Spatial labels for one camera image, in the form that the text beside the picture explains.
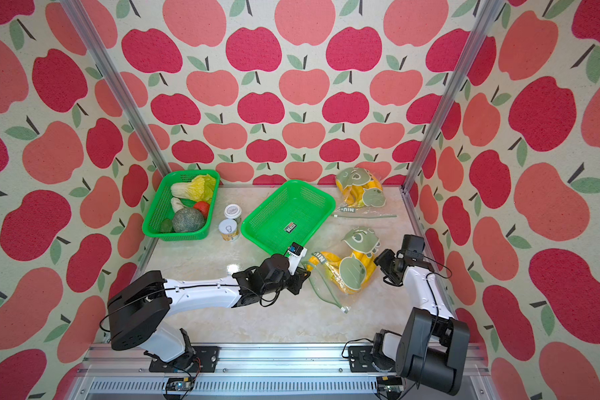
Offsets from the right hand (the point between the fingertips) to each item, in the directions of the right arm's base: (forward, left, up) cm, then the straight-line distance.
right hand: (383, 267), depth 88 cm
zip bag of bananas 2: (-8, +17, +6) cm, 19 cm away
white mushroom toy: (+23, +89, 0) cm, 92 cm away
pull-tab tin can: (+10, +61, +1) cm, 62 cm away
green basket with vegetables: (+23, +85, -1) cm, 88 cm away
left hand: (-10, +25, +5) cm, 28 cm away
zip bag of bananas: (+35, +6, +1) cm, 36 cm away
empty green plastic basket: (+26, +37, -5) cm, 45 cm away
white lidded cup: (+18, +61, +3) cm, 63 cm away
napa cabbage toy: (+28, +77, +6) cm, 82 cm away
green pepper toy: (+10, +87, +1) cm, 87 cm away
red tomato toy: (+20, +74, +3) cm, 77 cm away
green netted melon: (+10, +76, +6) cm, 76 cm away
